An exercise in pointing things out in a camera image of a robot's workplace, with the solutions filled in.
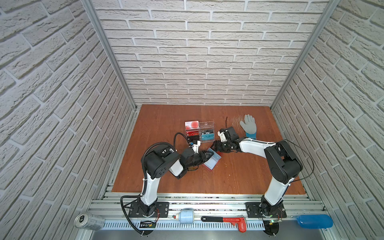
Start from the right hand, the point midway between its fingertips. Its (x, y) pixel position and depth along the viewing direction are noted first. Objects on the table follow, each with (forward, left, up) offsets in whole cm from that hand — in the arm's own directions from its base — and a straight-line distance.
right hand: (214, 147), depth 95 cm
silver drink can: (-36, +59, +11) cm, 70 cm away
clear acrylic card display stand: (+11, +6, +4) cm, 13 cm away
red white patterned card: (+14, +15, +7) cm, 22 cm away
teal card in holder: (-9, +2, -1) cm, 9 cm away
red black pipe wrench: (-41, -6, 0) cm, 42 cm away
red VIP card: (+10, +13, +3) cm, 17 cm away
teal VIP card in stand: (+8, +3, +1) cm, 8 cm away
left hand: (-6, +2, +4) cm, 8 cm away
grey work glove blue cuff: (+16, -29, -1) cm, 33 cm away
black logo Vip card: (+10, +3, +4) cm, 11 cm away
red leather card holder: (-13, +6, -2) cm, 14 cm away
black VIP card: (+7, +13, +1) cm, 15 cm away
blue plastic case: (-44, -42, 0) cm, 61 cm away
